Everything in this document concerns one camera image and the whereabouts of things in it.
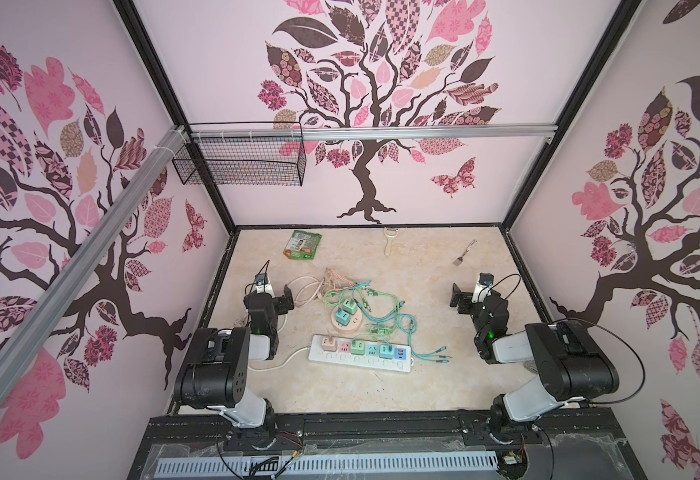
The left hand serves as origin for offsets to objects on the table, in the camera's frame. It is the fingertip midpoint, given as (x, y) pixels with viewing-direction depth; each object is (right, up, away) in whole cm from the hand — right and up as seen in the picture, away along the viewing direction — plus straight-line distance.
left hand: (273, 290), depth 94 cm
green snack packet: (+6, +15, +20) cm, 25 cm away
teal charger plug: (+35, -15, -13) cm, 41 cm away
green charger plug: (+27, -14, -13) cm, 33 cm away
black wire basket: (-20, +50, +28) cm, 60 cm away
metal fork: (+65, +9, +16) cm, 68 cm away
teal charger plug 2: (+23, -7, -7) cm, 25 cm away
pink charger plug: (+19, -14, -13) cm, 27 cm away
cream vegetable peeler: (+41, +20, +24) cm, 51 cm away
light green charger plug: (+25, -5, -4) cm, 26 cm away
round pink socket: (+26, -10, -3) cm, 28 cm away
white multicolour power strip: (+40, -19, -11) cm, 46 cm away
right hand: (+64, +3, -2) cm, 64 cm away
